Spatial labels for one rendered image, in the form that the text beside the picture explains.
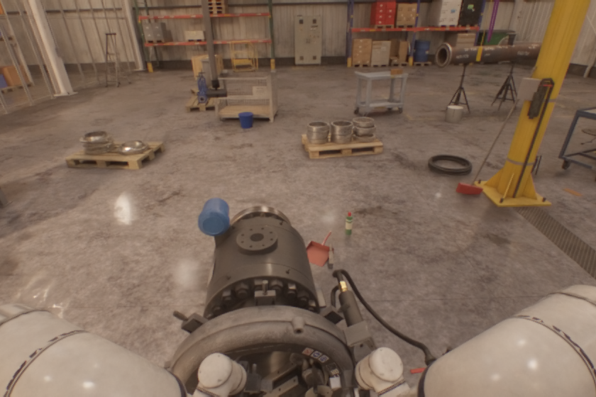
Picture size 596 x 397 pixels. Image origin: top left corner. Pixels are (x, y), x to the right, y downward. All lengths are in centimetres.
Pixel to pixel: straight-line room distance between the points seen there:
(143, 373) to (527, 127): 414
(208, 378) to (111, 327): 188
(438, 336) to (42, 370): 233
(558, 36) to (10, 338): 417
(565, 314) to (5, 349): 67
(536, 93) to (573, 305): 362
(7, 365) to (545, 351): 59
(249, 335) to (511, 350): 90
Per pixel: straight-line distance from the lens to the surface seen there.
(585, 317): 53
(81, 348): 47
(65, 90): 1319
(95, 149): 596
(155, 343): 257
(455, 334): 260
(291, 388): 144
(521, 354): 46
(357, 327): 140
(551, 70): 417
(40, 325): 53
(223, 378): 98
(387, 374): 98
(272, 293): 125
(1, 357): 52
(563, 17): 414
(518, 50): 885
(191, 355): 131
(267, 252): 161
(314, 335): 126
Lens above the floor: 190
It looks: 29 degrees down
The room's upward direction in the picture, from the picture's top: 1 degrees counter-clockwise
